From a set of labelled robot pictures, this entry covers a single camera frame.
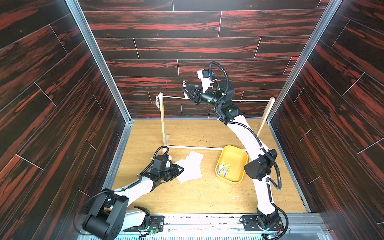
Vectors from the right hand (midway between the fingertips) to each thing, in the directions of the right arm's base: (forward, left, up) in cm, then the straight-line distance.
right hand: (187, 85), depth 69 cm
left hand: (-23, +2, -42) cm, 48 cm away
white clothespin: (-18, -21, -46) cm, 54 cm away
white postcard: (-15, +4, -48) cm, 50 cm away
